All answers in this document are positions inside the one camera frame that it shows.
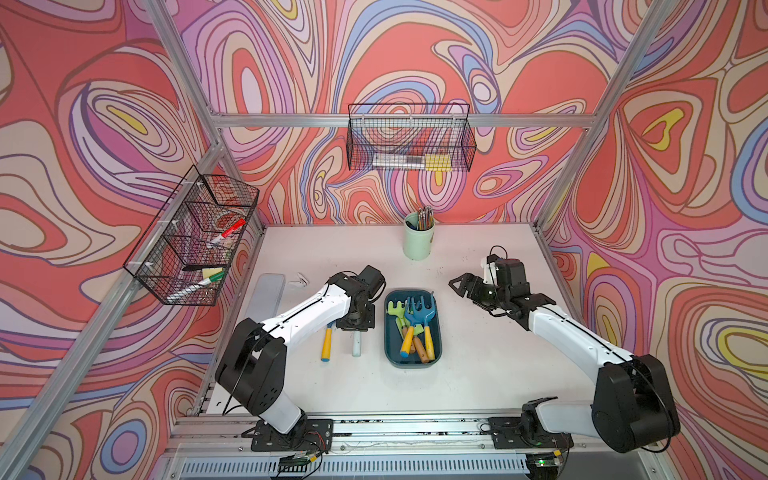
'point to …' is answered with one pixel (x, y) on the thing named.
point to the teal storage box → (392, 341)
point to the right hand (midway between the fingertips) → (459, 295)
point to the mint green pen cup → (418, 232)
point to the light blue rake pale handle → (356, 343)
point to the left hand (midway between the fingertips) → (365, 326)
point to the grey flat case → (265, 297)
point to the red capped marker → (241, 223)
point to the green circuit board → (295, 462)
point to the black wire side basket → (183, 257)
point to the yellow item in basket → (438, 162)
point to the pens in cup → (424, 219)
